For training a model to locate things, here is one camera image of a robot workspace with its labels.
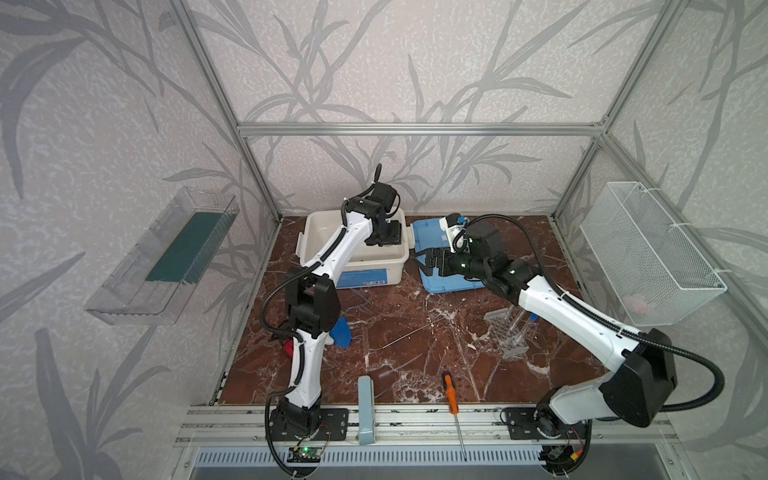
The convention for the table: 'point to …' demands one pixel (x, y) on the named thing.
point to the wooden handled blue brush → (341, 333)
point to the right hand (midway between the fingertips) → (425, 246)
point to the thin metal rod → (410, 333)
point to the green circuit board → (304, 455)
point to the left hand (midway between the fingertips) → (395, 229)
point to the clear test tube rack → (507, 332)
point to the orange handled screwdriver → (454, 405)
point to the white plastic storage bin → (317, 228)
